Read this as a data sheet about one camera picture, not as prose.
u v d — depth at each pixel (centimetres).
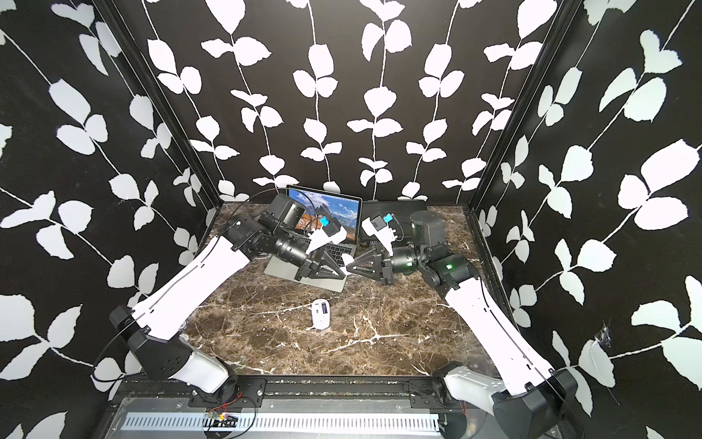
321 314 86
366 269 60
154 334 40
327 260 59
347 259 59
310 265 54
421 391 73
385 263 54
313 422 70
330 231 55
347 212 101
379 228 55
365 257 58
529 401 36
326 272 61
